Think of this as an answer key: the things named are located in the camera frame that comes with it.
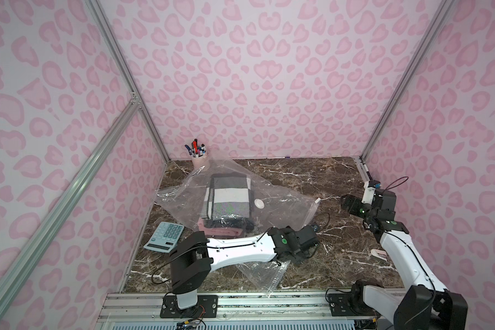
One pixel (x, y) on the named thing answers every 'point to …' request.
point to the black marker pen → (202, 148)
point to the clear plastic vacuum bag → (281, 209)
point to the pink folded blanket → (205, 230)
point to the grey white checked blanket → (227, 200)
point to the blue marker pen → (189, 149)
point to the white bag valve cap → (259, 203)
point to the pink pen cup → (200, 161)
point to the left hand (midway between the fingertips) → (298, 241)
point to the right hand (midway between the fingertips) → (351, 197)
